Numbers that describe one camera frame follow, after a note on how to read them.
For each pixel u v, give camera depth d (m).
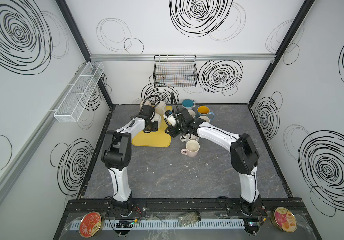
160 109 1.08
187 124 0.70
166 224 0.64
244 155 0.51
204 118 0.99
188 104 1.14
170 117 0.80
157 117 0.99
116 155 0.52
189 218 0.68
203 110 1.06
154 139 0.96
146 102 0.81
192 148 0.91
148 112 0.79
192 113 1.03
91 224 0.67
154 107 0.92
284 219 0.68
